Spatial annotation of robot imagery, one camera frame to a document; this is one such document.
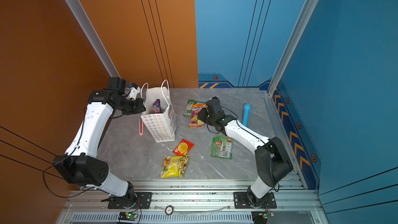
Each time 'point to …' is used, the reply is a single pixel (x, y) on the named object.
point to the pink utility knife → (141, 128)
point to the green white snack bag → (222, 146)
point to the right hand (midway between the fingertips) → (196, 114)
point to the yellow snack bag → (174, 166)
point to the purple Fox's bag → (156, 106)
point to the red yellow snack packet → (183, 148)
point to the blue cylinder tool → (246, 113)
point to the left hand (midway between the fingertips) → (145, 107)
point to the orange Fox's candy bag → (194, 119)
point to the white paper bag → (158, 116)
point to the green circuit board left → (127, 215)
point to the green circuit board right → (260, 217)
